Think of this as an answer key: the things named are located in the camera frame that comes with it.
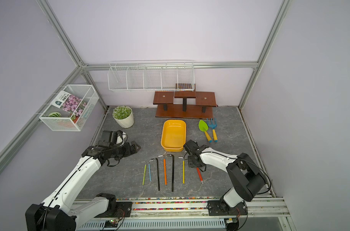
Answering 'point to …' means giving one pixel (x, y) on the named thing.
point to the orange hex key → (165, 170)
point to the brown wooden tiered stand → (186, 104)
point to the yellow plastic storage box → (173, 138)
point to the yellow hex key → (183, 172)
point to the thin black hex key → (157, 172)
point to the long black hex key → (172, 173)
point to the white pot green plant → (123, 115)
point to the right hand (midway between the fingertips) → (194, 162)
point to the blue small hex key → (150, 173)
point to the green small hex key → (144, 173)
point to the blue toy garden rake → (213, 126)
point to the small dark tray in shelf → (183, 85)
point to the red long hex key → (199, 175)
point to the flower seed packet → (69, 103)
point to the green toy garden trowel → (204, 127)
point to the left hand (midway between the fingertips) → (134, 151)
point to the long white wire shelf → (154, 75)
